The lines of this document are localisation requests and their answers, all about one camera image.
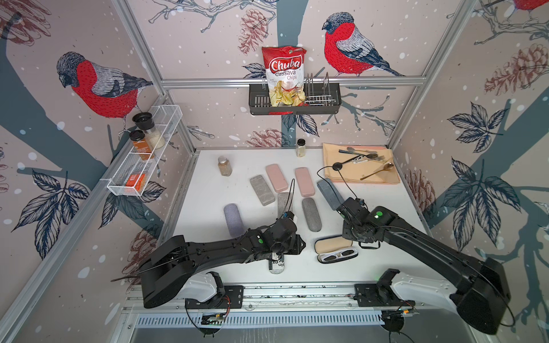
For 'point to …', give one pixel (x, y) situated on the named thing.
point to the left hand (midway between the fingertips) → (309, 244)
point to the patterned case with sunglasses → (277, 264)
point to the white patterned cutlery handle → (360, 160)
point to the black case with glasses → (334, 249)
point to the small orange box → (136, 181)
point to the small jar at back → (301, 148)
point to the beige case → (312, 214)
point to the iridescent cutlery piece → (347, 151)
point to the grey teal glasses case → (330, 193)
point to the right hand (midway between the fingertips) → (347, 231)
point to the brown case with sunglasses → (234, 220)
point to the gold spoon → (387, 166)
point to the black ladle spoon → (337, 166)
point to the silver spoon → (352, 148)
